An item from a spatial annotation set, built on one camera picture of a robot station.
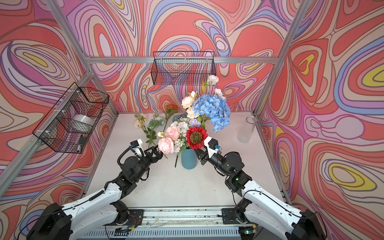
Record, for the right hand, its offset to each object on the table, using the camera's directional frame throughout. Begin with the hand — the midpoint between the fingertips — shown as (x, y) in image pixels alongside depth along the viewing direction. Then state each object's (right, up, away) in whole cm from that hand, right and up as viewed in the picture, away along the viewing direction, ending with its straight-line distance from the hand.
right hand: (195, 143), depth 67 cm
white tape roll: (-54, +10, +3) cm, 55 cm away
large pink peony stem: (-12, +1, -7) cm, 14 cm away
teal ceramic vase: (-3, -10, +16) cm, 20 cm away
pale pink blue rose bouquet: (-33, +7, +40) cm, 52 cm away
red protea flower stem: (-19, +21, +50) cm, 57 cm away
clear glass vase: (+33, +3, +28) cm, 43 cm away
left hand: (-18, -2, +10) cm, 20 cm away
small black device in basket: (-56, 0, +5) cm, 56 cm away
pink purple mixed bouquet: (-5, +9, 0) cm, 10 cm away
